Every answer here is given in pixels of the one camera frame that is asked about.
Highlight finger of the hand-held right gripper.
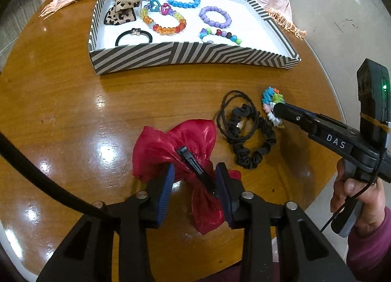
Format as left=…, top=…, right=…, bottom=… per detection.
left=273, top=102, right=321, bottom=139
left=285, top=105, right=346, bottom=128

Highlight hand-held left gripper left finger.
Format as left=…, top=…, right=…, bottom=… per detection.
left=36, top=163, right=176, bottom=282

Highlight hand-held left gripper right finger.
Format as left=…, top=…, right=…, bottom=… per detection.
left=215, top=162, right=356, bottom=282

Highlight multicolour flower bead bracelet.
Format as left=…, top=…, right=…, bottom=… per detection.
left=262, top=86, right=286, bottom=126

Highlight red bow hair clip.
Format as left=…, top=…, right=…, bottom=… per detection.
left=132, top=119, right=242, bottom=235

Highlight mixed colour bead bracelet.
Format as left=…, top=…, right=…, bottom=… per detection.
left=199, top=28, right=243, bottom=45

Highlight purple bead bracelet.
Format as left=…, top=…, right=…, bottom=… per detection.
left=199, top=6, right=232, bottom=29

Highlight black white striped box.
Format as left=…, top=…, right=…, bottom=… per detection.
left=88, top=0, right=301, bottom=75

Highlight rainbow heart bead bracelet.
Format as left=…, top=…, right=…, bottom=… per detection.
left=141, top=0, right=187, bottom=36

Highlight blue bead bracelet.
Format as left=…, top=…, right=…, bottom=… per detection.
left=167, top=0, right=201, bottom=8

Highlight black hair tie metal charm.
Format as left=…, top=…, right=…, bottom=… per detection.
left=115, top=28, right=152, bottom=47

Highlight person's right forearm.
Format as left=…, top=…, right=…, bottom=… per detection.
left=345, top=205, right=391, bottom=282

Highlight person's right hand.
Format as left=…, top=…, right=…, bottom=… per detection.
left=330, top=158, right=391, bottom=237

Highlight black scrunchie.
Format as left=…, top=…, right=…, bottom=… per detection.
left=230, top=103, right=277, bottom=169

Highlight thin black hair ties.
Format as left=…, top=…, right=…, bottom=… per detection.
left=216, top=89, right=263, bottom=143

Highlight thin black cable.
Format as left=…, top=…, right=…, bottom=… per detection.
left=319, top=178, right=379, bottom=232

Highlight thick black cable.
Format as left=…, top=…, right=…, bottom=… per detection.
left=0, top=132, right=119, bottom=224

